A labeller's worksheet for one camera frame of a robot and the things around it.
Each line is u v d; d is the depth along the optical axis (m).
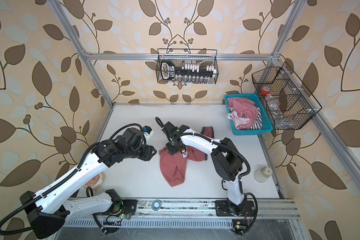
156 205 0.76
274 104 0.73
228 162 0.49
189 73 0.84
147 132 0.65
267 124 0.98
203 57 0.91
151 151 0.62
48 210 0.39
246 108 1.05
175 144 0.74
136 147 0.56
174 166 0.85
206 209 0.75
